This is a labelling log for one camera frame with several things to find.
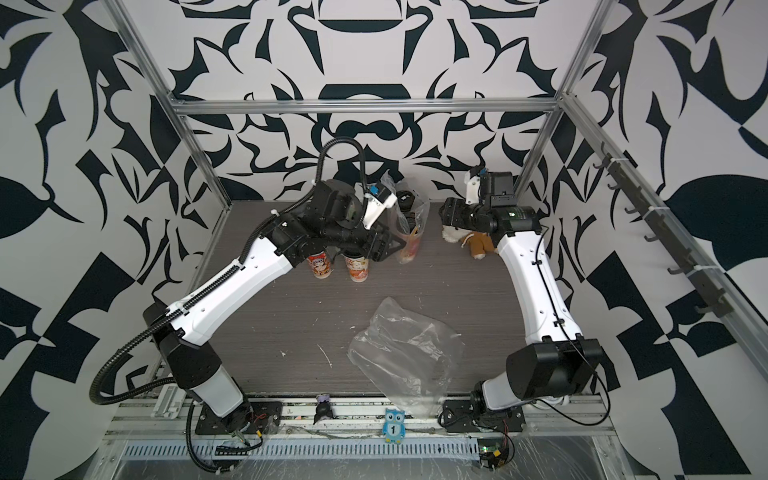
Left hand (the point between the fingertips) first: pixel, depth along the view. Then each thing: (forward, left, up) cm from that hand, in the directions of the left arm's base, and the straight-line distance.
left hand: (393, 229), depth 69 cm
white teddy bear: (+17, -30, -28) cm, 45 cm away
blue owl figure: (-34, +1, -32) cm, 46 cm away
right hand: (+9, -16, -3) cm, 19 cm away
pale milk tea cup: (+6, +9, -24) cm, 27 cm away
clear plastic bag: (-19, -4, -31) cm, 36 cm away
